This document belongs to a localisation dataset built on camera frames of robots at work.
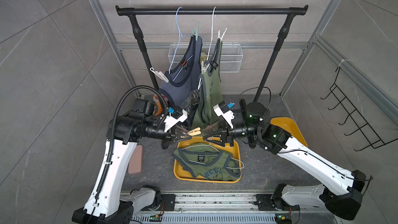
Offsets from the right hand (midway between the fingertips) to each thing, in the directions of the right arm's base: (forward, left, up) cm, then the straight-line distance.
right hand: (206, 136), depth 54 cm
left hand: (+2, +6, -2) cm, 7 cm away
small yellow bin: (+27, -57, -37) cm, 73 cm away
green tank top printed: (+3, 0, -32) cm, 33 cm away
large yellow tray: (-1, +14, -37) cm, 40 cm away
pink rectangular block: (+2, +38, -36) cm, 52 cm away
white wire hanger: (+10, -5, -31) cm, 33 cm away
